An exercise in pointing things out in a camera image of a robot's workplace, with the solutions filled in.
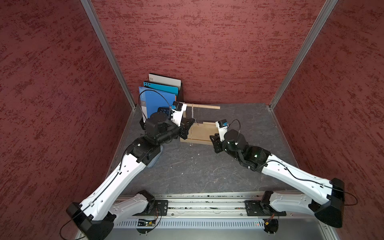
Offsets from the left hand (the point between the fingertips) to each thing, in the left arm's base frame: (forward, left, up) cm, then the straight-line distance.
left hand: (192, 123), depth 65 cm
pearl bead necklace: (+23, +1, -20) cm, 30 cm away
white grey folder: (+43, +20, -8) cm, 48 cm away
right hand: (-1, -10, -12) cm, 15 cm away
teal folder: (+34, +20, -8) cm, 41 cm away
